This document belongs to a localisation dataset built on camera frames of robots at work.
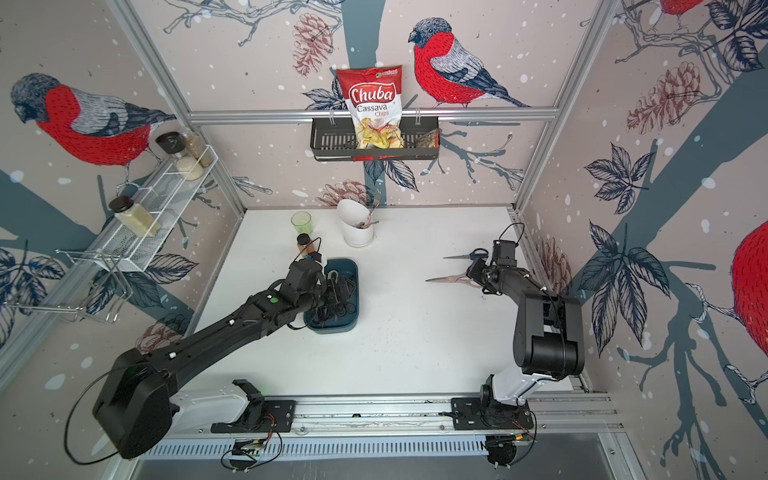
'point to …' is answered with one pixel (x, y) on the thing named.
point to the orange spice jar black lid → (303, 240)
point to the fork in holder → (366, 224)
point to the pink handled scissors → (460, 278)
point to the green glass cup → (302, 222)
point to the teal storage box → (314, 320)
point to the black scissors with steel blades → (339, 295)
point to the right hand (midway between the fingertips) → (472, 268)
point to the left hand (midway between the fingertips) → (350, 283)
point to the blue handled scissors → (479, 253)
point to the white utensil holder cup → (351, 213)
